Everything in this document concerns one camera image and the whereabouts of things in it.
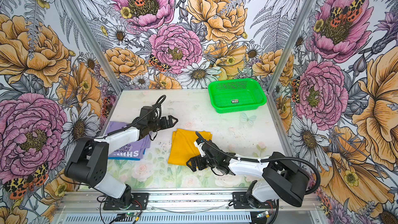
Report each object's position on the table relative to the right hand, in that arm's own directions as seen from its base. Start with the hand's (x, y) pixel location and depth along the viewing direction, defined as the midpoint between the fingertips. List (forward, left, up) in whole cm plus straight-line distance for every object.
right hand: (195, 165), depth 83 cm
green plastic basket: (+53, -30, -3) cm, 60 cm away
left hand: (+22, +14, +6) cm, 26 cm away
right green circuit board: (-22, -30, -4) cm, 37 cm away
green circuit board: (-20, +30, -2) cm, 36 cm away
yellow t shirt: (+10, +8, -1) cm, 13 cm away
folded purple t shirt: (+8, +34, +1) cm, 35 cm away
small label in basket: (+47, -28, -3) cm, 55 cm away
